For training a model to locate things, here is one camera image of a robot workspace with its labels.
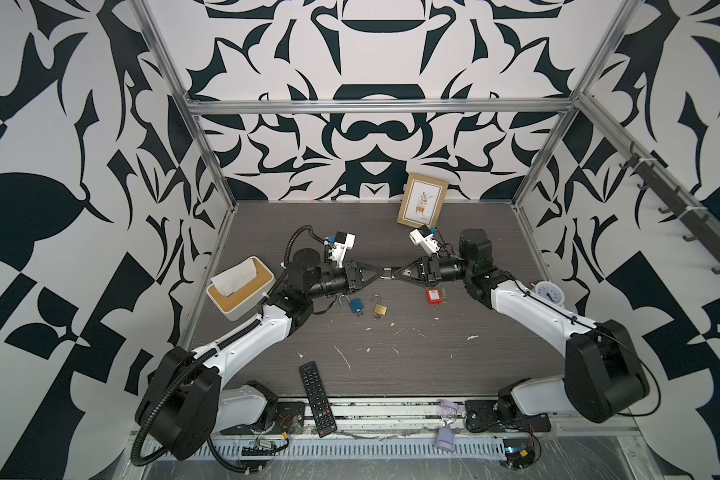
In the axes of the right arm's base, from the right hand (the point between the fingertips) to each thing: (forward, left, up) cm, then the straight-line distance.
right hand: (400, 280), depth 70 cm
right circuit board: (-31, -27, -27) cm, 49 cm away
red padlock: (+8, -13, -24) cm, 29 cm away
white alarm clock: (+9, -49, -24) cm, 55 cm away
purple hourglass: (-29, -10, -23) cm, 38 cm away
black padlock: (+2, +3, 0) cm, 3 cm away
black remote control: (-20, +20, -23) cm, 37 cm away
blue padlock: (+7, +11, -26) cm, 30 cm away
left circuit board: (-30, +34, -27) cm, 52 cm away
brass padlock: (+5, +4, -25) cm, 26 cm away
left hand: (+2, +3, +2) cm, 4 cm away
